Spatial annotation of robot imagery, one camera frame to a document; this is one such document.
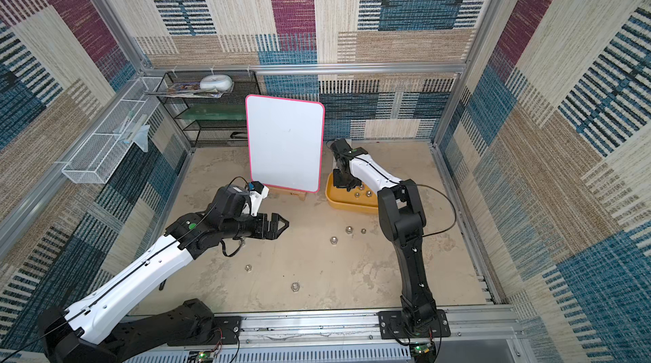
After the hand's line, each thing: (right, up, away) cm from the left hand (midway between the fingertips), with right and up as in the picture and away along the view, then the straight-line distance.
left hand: (277, 221), depth 74 cm
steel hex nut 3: (+27, +9, +17) cm, 33 cm away
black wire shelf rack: (-34, +41, +32) cm, 62 cm away
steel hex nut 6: (+17, -10, +17) cm, 26 cm away
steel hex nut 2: (+26, +5, +28) cm, 38 cm away
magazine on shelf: (-35, +43, +18) cm, 58 cm away
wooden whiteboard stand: (+5, +5, +23) cm, 24 cm away
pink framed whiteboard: (0, +24, +15) cm, 29 cm away
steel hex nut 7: (+4, -22, +7) cm, 24 cm away
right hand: (+21, +10, +26) cm, 35 cm away
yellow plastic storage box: (+27, +3, +28) cm, 39 cm away
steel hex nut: (+31, +5, +28) cm, 42 cm away
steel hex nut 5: (+27, -8, +19) cm, 34 cm away
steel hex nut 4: (+22, -7, +19) cm, 30 cm away
